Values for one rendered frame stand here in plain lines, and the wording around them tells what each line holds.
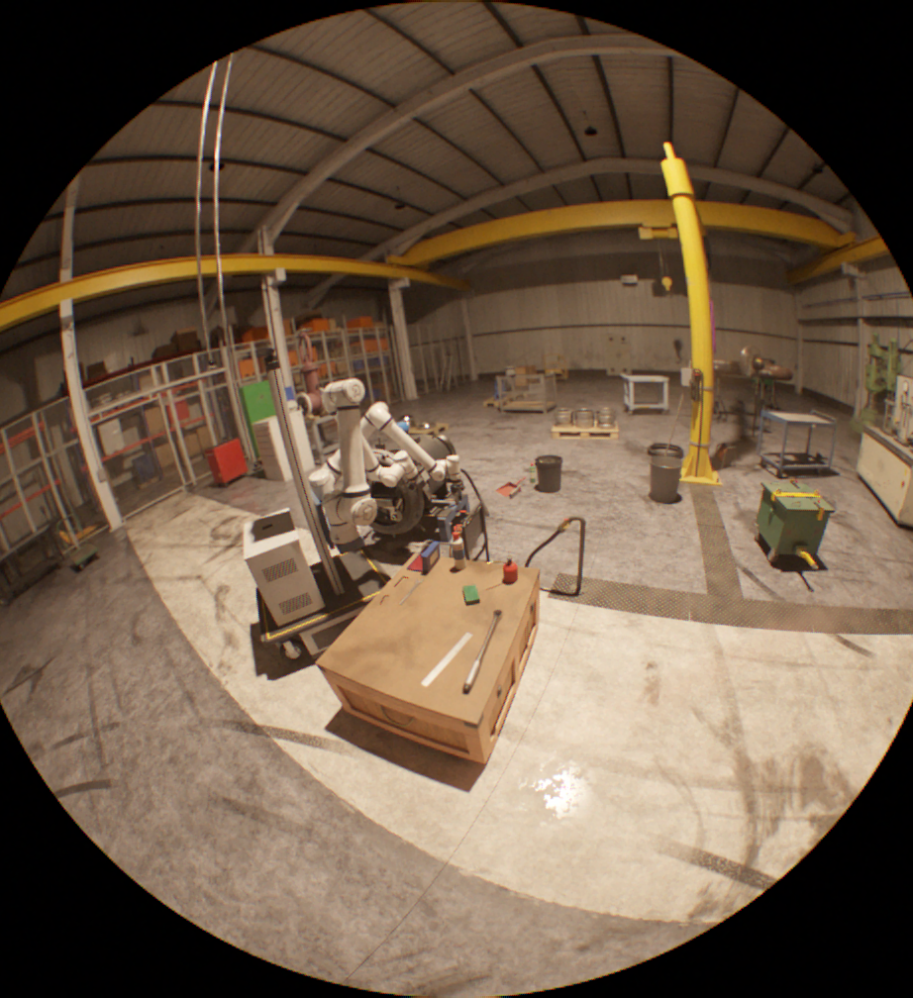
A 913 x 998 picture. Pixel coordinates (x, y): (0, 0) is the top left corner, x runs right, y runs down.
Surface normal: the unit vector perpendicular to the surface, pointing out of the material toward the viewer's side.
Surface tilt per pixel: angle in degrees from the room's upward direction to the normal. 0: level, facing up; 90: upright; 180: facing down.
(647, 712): 0
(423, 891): 0
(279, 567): 90
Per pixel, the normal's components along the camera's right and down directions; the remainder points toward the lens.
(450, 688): -0.13, -0.91
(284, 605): 0.54, 0.28
